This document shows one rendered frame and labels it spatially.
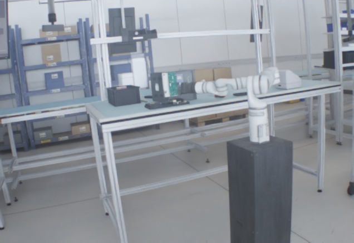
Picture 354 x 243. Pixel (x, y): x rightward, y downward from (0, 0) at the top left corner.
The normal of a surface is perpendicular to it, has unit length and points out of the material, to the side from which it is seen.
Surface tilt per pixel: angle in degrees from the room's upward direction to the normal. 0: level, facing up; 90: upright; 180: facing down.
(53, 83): 90
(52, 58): 90
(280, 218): 90
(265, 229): 90
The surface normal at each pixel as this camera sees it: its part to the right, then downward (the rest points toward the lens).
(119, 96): 0.36, 0.11
